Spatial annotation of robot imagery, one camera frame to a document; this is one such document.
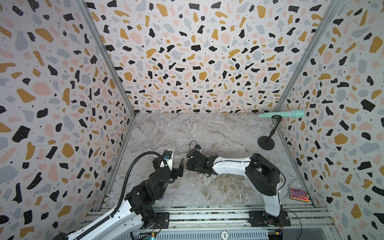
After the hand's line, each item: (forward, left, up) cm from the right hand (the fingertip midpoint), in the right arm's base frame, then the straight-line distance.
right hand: (185, 163), depth 88 cm
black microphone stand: (+20, -53, -6) cm, 57 cm away
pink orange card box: (-15, -63, -5) cm, 65 cm away
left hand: (-4, +3, +17) cm, 17 cm away
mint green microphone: (+16, -58, +26) cm, 66 cm away
